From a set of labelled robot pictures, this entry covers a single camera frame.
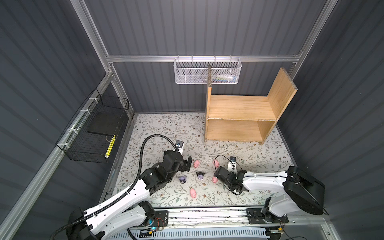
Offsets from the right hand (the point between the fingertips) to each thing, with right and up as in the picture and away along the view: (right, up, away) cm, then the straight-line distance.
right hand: (228, 175), depth 89 cm
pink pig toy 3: (-21, -7, -9) cm, 24 cm away
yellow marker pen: (-59, +20, -20) cm, 65 cm away
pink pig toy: (-19, +6, +2) cm, 20 cm away
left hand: (-26, +15, -13) cm, 33 cm away
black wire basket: (-71, +24, -17) cm, 77 cm away
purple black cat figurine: (-17, +2, -6) cm, 18 cm away
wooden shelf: (+3, +33, -8) cm, 35 cm away
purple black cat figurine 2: (-27, 0, -7) cm, 28 cm away
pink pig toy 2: (-6, +6, +2) cm, 9 cm away
